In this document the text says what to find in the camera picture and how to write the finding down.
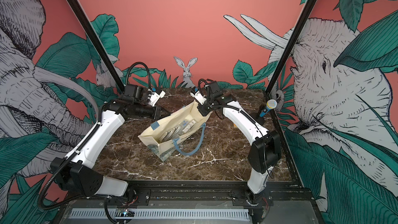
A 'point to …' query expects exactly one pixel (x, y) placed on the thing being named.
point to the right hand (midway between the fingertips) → (198, 103)
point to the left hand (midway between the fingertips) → (169, 111)
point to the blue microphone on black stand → (270, 104)
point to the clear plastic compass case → (187, 125)
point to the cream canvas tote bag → (186, 144)
